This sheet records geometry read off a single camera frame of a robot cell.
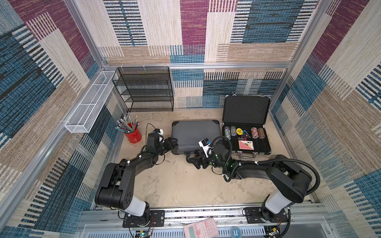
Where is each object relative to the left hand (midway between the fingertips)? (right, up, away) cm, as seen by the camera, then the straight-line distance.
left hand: (176, 143), depth 93 cm
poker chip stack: (+34, +6, +9) cm, 35 cm away
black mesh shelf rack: (-24, +38, +15) cm, 47 cm away
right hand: (+13, -7, -6) cm, 16 cm away
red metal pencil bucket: (-27, +4, +4) cm, 28 cm away
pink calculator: (+17, -37, -23) cm, 46 cm away
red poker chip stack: (+52, +6, +8) cm, 53 cm away
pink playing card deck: (+44, -2, +4) cm, 45 cm away
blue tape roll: (+30, -39, -23) cm, 54 cm away
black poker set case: (+47, +16, +13) cm, 51 cm away
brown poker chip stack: (+57, +5, +8) cm, 57 cm away
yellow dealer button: (+42, +7, +11) cm, 44 cm away
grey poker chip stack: (+38, +7, +9) cm, 40 cm away
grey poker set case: (+8, +6, +3) cm, 11 cm away
